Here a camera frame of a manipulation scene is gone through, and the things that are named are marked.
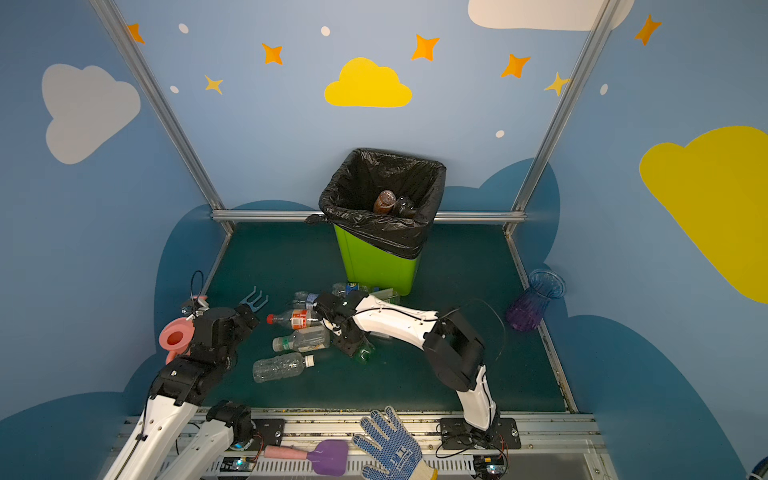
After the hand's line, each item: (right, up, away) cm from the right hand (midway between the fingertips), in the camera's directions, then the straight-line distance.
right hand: (355, 338), depth 85 cm
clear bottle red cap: (-17, +5, +4) cm, 18 cm away
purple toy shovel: (-5, -24, -15) cm, 29 cm away
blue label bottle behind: (-5, +13, +11) cm, 18 cm away
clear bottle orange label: (+15, +40, +8) cm, 43 cm away
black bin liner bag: (-3, +41, +5) cm, 42 cm away
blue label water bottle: (-19, +9, +13) cm, 25 cm away
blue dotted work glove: (+13, -24, -13) cm, 30 cm away
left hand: (-28, +8, -9) cm, 31 cm away
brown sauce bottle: (+9, +42, +10) cm, 44 cm away
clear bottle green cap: (-16, -2, +5) cm, 17 cm away
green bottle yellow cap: (+3, -3, -5) cm, 7 cm away
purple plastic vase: (+52, +7, +5) cm, 53 cm away
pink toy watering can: (-48, +2, -5) cm, 49 cm away
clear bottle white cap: (-20, -6, -5) cm, 22 cm away
